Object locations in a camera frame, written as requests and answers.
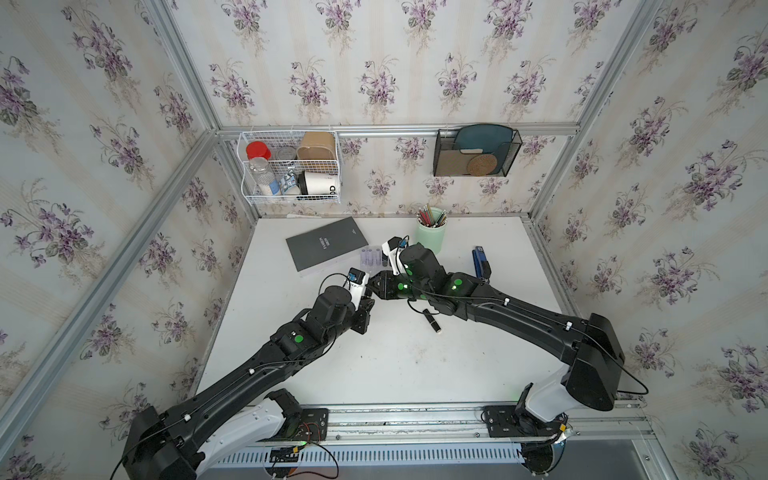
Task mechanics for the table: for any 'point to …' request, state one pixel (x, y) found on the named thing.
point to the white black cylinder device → (317, 182)
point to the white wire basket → (301, 165)
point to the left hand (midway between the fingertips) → (377, 305)
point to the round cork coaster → (481, 165)
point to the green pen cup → (431, 229)
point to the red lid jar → (257, 149)
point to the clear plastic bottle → (263, 177)
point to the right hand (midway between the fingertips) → (371, 283)
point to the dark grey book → (324, 243)
